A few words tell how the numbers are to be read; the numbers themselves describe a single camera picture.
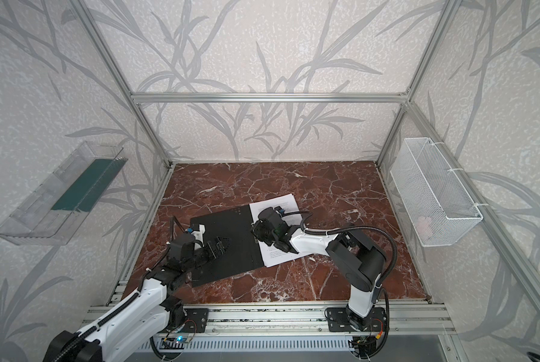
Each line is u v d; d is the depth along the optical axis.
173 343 0.72
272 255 0.88
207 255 0.75
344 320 0.74
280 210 0.85
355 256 0.48
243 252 0.90
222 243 0.76
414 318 0.75
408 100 0.94
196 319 0.73
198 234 0.78
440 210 0.60
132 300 0.51
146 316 0.54
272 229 0.69
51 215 0.64
